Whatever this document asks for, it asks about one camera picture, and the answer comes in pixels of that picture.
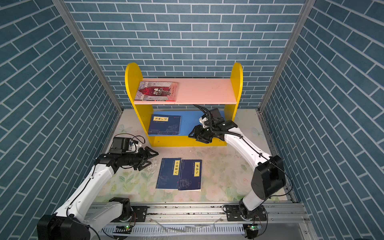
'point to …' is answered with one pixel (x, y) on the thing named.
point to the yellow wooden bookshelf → (171, 108)
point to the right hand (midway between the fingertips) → (190, 134)
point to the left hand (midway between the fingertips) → (155, 156)
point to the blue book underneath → (190, 177)
